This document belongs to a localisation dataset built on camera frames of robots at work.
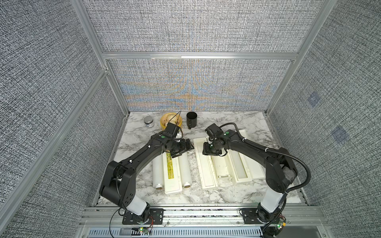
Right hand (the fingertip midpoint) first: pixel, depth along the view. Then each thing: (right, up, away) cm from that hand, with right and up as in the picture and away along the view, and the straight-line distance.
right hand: (204, 149), depth 87 cm
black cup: (-7, +18, +20) cm, 28 cm away
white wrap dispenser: (-18, -13, -7) cm, 23 cm away
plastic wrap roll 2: (-11, -12, -3) cm, 17 cm away
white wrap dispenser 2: (+5, -12, +1) cm, 13 cm away
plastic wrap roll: (-26, -13, -3) cm, 30 cm away
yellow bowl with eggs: (-23, +20, +29) cm, 41 cm away
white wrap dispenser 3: (+23, -10, -4) cm, 25 cm away
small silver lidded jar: (-38, +17, +20) cm, 46 cm away
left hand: (-7, +1, -3) cm, 8 cm away
